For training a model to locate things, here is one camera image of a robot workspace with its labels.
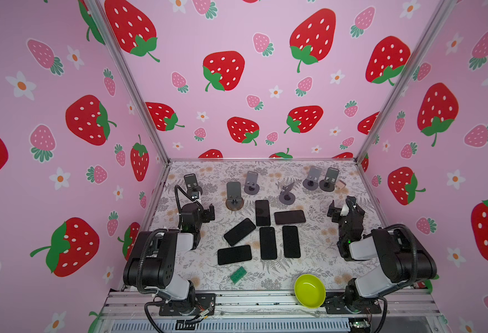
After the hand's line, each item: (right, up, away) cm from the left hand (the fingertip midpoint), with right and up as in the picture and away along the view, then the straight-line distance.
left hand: (201, 204), depth 95 cm
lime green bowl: (+46, -31, -17) cm, 58 cm away
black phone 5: (+15, -21, -7) cm, 27 cm away
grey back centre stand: (+24, +8, +9) cm, 27 cm away
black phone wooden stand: (+18, -12, -2) cm, 22 cm away
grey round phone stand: (+56, +10, +13) cm, 58 cm away
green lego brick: (+18, -26, -15) cm, 35 cm away
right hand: (+66, +1, -5) cm, 66 cm away
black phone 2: (+42, -7, +5) cm, 43 cm away
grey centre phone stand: (+41, +3, +9) cm, 42 cm away
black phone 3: (+31, -16, -7) cm, 35 cm away
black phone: (+29, -5, +4) cm, 30 cm away
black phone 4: (+41, -17, -7) cm, 45 cm away
